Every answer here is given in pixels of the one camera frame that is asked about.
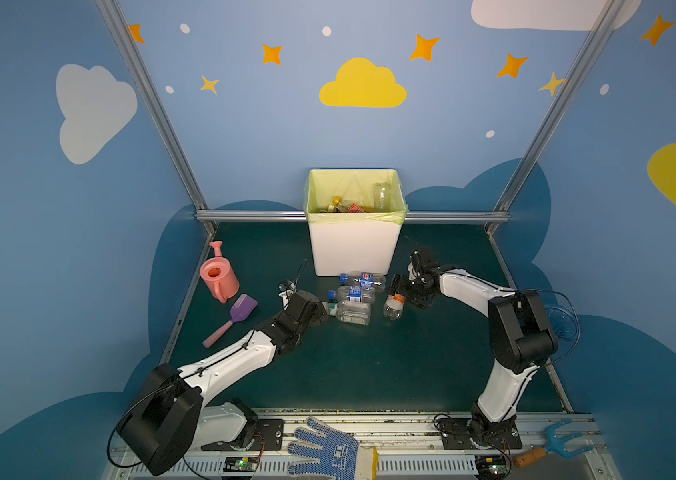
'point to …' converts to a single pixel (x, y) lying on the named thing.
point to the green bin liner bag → (355, 195)
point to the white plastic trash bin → (369, 247)
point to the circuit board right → (491, 466)
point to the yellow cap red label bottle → (350, 208)
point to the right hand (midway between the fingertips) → (398, 291)
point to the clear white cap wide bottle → (349, 312)
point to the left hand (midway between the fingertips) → (316, 310)
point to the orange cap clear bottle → (394, 306)
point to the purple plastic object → (239, 310)
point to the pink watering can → (217, 274)
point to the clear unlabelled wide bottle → (383, 195)
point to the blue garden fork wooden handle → (555, 442)
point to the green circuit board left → (240, 464)
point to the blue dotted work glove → (338, 457)
